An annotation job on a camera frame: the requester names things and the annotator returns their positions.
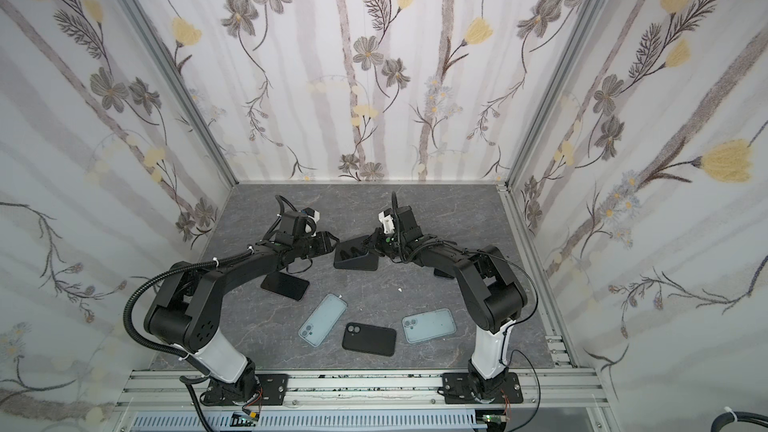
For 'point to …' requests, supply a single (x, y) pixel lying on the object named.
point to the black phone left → (285, 284)
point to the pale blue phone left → (319, 326)
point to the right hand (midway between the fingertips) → (354, 235)
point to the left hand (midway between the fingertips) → (332, 234)
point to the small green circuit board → (239, 419)
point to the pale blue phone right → (423, 326)
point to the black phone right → (442, 274)
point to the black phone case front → (370, 338)
